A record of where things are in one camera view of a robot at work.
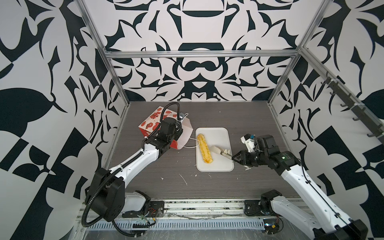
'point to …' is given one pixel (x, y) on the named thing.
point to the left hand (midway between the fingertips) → (175, 120)
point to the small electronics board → (271, 225)
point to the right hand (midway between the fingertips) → (235, 157)
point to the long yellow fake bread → (205, 151)
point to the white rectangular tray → (214, 136)
